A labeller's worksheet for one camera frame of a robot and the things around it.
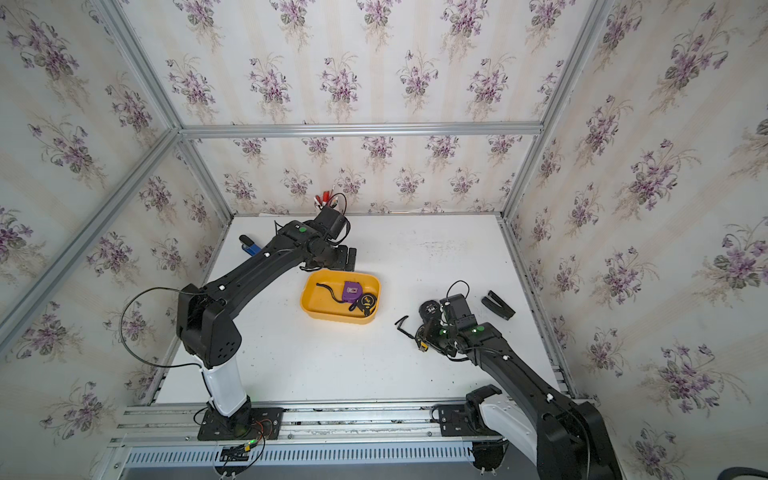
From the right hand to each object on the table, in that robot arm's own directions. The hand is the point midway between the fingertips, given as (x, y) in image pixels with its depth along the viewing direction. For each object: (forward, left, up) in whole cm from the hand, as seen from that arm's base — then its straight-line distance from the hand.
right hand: (424, 337), depth 84 cm
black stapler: (+12, -24, -3) cm, 27 cm away
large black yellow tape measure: (+8, -2, 0) cm, 8 cm away
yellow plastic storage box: (+12, +34, -3) cm, 36 cm away
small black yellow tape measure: (+11, +17, -1) cm, 20 cm away
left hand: (+17, +24, +11) cm, 31 cm away
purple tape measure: (+15, +23, -2) cm, 27 cm away
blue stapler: (+32, +61, +1) cm, 68 cm away
